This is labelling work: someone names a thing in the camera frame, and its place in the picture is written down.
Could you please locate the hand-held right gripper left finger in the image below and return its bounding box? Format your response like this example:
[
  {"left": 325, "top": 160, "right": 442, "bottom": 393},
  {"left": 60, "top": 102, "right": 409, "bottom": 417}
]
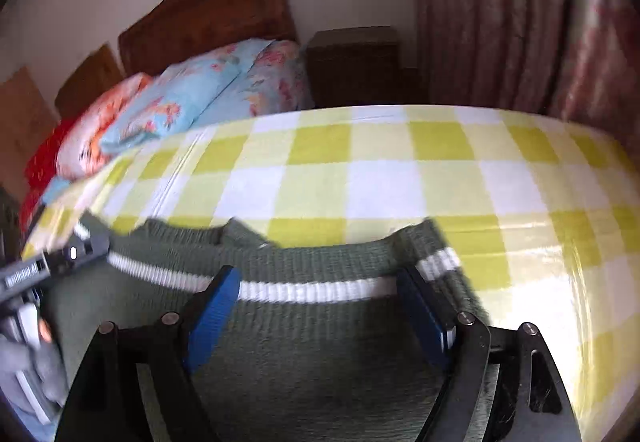
[{"left": 54, "top": 265, "right": 243, "bottom": 442}]

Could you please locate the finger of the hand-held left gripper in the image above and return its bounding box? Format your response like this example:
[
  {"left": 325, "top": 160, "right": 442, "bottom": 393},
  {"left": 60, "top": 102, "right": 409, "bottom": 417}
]
[{"left": 62, "top": 212, "right": 112, "bottom": 269}]

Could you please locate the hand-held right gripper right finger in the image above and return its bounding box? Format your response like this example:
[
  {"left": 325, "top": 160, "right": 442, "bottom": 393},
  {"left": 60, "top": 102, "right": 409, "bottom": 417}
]
[{"left": 396, "top": 267, "right": 583, "bottom": 442}]

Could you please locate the green knit sweater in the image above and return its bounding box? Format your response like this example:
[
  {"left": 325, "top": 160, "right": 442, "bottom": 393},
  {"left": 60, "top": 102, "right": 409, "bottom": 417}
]
[{"left": 45, "top": 217, "right": 501, "bottom": 442}]

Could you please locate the light blue sheet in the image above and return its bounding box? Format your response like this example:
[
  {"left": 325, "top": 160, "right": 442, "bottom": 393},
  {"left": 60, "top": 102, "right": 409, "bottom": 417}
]
[{"left": 40, "top": 176, "right": 72, "bottom": 204}]

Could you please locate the red patterned blanket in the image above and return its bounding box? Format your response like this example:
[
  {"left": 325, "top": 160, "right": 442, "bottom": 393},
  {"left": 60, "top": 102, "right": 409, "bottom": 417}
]
[{"left": 20, "top": 118, "right": 76, "bottom": 223}]

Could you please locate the orange floral pillow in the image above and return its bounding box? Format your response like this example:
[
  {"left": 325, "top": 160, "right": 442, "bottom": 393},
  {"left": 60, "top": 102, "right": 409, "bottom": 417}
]
[{"left": 56, "top": 73, "right": 153, "bottom": 180}]

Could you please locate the cardboard box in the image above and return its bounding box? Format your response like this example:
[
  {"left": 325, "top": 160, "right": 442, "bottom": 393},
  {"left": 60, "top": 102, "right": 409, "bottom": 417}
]
[{"left": 0, "top": 67, "right": 61, "bottom": 203}]

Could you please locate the yellow white checked tablecloth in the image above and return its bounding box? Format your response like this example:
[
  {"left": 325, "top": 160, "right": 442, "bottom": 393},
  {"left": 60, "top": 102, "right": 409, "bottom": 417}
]
[{"left": 22, "top": 104, "right": 640, "bottom": 428}]

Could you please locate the blue floral pillow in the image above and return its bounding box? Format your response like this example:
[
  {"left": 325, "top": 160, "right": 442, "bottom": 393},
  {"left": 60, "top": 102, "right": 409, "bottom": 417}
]
[{"left": 99, "top": 38, "right": 276, "bottom": 155}]

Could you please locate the small wooden headboard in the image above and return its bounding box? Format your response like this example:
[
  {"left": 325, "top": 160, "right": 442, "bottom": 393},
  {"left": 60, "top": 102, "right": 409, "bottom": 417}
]
[{"left": 54, "top": 43, "right": 126, "bottom": 120}]

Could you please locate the floral bed quilt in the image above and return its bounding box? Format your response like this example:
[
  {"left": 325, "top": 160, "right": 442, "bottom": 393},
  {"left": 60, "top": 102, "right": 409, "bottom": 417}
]
[{"left": 200, "top": 39, "right": 313, "bottom": 128}]

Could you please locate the large wooden headboard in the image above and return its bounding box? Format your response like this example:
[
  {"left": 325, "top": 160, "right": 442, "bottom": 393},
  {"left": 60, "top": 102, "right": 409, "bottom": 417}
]
[{"left": 117, "top": 0, "right": 298, "bottom": 78}]

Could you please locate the dark wooden nightstand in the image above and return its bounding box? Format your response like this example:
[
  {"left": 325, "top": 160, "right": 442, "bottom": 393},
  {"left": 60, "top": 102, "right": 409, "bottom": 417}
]
[{"left": 306, "top": 26, "right": 426, "bottom": 109}]

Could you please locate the pink floral curtain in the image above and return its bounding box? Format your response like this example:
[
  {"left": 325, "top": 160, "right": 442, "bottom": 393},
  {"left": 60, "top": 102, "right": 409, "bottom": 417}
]
[{"left": 402, "top": 0, "right": 626, "bottom": 133}]

